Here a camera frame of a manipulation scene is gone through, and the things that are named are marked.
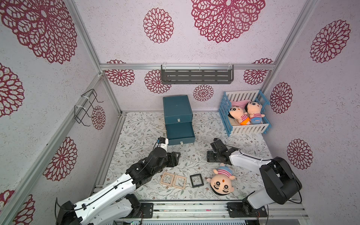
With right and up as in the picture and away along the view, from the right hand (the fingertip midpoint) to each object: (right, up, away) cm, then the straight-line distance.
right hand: (214, 157), depth 93 cm
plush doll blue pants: (+31, +33, +9) cm, 46 cm away
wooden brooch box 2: (-24, -12, -10) cm, 28 cm away
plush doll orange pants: (+19, +30, +9) cm, 37 cm away
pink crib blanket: (+26, +39, +19) cm, 51 cm away
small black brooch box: (-4, +3, -9) cm, 11 cm away
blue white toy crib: (+14, +21, +7) cm, 26 cm away
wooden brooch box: (-31, -11, -8) cm, 34 cm away
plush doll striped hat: (-1, -9, -18) cm, 21 cm away
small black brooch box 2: (-13, -12, -8) cm, 20 cm away
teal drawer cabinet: (-24, +25, -1) cm, 35 cm away
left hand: (-25, +5, -18) cm, 31 cm away
